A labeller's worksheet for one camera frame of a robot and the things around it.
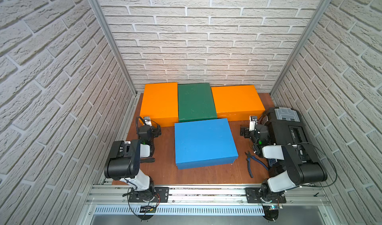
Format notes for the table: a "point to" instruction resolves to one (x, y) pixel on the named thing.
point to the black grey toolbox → (287, 127)
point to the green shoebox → (195, 102)
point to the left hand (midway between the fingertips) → (151, 122)
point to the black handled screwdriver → (146, 160)
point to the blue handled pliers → (250, 157)
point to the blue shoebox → (204, 143)
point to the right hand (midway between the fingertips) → (250, 124)
